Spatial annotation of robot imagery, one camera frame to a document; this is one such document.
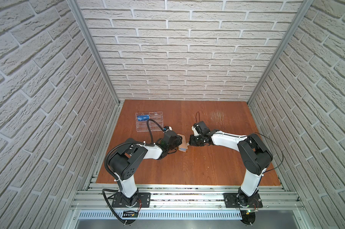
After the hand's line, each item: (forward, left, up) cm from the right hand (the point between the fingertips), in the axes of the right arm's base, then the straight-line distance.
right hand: (191, 141), depth 95 cm
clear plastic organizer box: (+14, +35, +2) cm, 38 cm away
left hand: (+2, +4, +4) cm, 6 cm away
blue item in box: (+18, +33, +6) cm, 38 cm away
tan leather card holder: (-4, +6, +1) cm, 7 cm away
